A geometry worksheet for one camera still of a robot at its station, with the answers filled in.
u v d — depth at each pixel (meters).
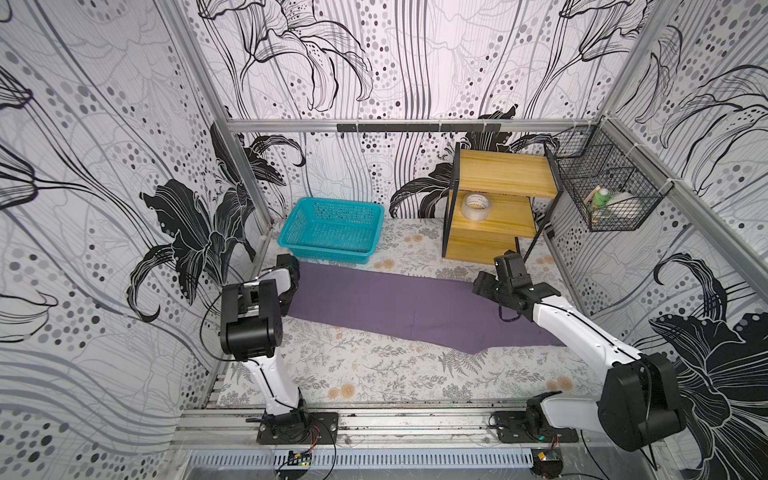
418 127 0.91
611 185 0.82
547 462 0.70
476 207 0.99
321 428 0.74
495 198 0.99
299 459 0.72
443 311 0.94
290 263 0.86
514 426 0.72
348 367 0.84
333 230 1.17
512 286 0.65
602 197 0.79
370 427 0.75
